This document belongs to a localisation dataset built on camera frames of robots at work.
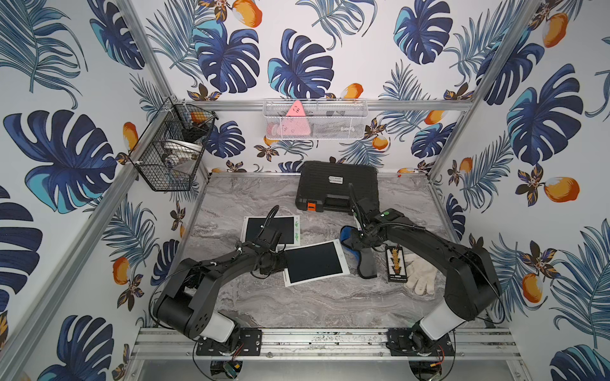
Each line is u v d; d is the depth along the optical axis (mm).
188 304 439
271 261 763
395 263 899
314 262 932
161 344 759
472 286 451
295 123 898
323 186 1087
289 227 1028
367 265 856
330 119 1013
